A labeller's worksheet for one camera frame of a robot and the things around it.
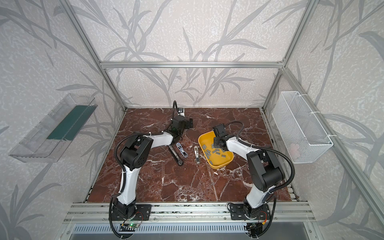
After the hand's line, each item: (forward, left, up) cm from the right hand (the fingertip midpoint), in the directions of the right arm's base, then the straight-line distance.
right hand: (220, 137), depth 97 cm
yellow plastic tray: (-12, +3, -6) cm, 13 cm away
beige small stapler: (-11, +15, -3) cm, 19 cm away
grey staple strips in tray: (-8, +8, -5) cm, 13 cm away
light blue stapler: (-8, +25, -5) cm, 26 cm away
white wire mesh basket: (-20, -30, +30) cm, 47 cm away
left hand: (+16, +22, +7) cm, 28 cm away
